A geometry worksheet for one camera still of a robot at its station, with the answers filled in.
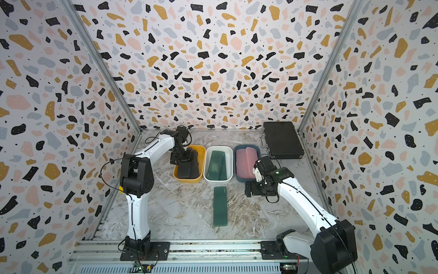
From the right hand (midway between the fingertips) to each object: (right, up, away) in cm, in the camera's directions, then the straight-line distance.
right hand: (253, 191), depth 81 cm
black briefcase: (+25, +25, +36) cm, 50 cm away
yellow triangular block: (-48, +7, -23) cm, 54 cm away
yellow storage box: (-29, +17, +25) cm, 42 cm away
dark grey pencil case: (-34, +9, +11) cm, 37 cm away
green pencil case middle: (-16, -9, +5) cm, 19 cm away
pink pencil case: (-2, +13, +19) cm, 23 cm away
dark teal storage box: (-4, +21, +25) cm, 33 cm away
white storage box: (-12, +15, +25) cm, 32 cm away
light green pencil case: (-18, +9, +17) cm, 27 cm away
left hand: (-35, +12, +17) cm, 41 cm away
